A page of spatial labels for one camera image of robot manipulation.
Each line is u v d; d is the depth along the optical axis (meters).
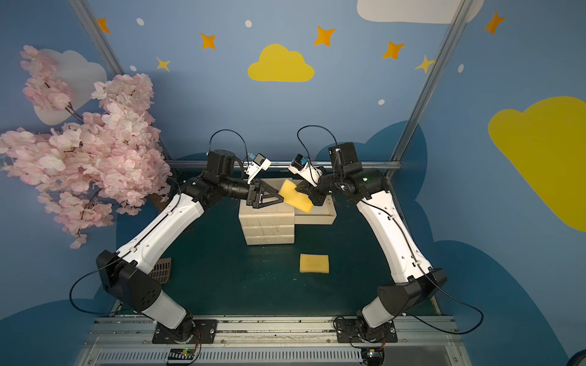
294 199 0.69
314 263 0.88
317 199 0.61
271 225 0.82
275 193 0.65
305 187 0.62
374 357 0.73
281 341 0.74
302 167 0.57
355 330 0.74
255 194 0.60
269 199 0.64
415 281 0.40
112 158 0.54
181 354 0.73
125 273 0.41
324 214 0.91
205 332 0.74
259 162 0.63
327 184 0.58
